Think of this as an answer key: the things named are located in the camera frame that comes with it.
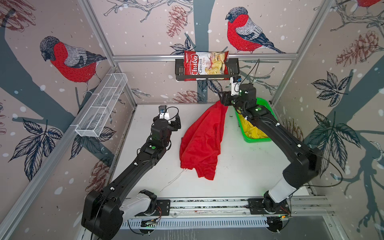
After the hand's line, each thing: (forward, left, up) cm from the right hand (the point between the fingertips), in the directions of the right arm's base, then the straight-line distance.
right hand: (219, 94), depth 78 cm
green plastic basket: (+21, -37, -28) cm, 51 cm away
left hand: (-11, +26, -3) cm, 28 cm away
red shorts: (-19, +10, -22) cm, 31 cm away
